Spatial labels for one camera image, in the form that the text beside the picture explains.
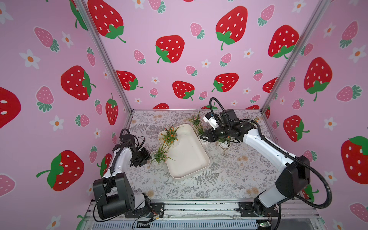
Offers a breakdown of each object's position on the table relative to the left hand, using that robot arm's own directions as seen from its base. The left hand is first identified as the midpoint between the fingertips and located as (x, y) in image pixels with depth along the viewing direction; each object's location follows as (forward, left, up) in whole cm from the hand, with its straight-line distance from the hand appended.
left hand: (150, 158), depth 86 cm
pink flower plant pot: (-3, -7, +6) cm, 9 cm away
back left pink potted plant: (+25, -29, +5) cm, 39 cm away
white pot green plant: (+11, -36, -2) cm, 38 cm away
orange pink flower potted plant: (+10, -47, -1) cm, 48 cm away
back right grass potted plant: (+39, -80, -7) cm, 89 cm away
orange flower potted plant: (+11, -11, +7) cm, 17 cm away
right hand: (+5, -31, +16) cm, 35 cm away
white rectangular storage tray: (+5, -25, -6) cm, 26 cm away
